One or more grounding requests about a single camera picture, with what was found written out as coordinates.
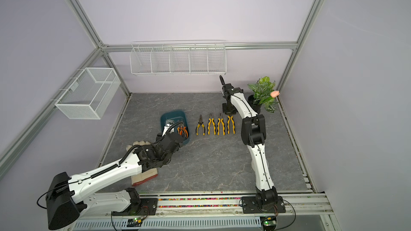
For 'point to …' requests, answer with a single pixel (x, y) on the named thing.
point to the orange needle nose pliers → (182, 130)
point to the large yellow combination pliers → (211, 118)
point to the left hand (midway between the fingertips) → (171, 135)
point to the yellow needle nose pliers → (200, 122)
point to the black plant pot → (254, 104)
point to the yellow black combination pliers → (220, 120)
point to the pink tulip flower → (274, 93)
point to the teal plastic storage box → (176, 116)
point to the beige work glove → (146, 175)
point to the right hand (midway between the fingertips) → (229, 111)
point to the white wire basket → (89, 95)
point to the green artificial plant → (262, 90)
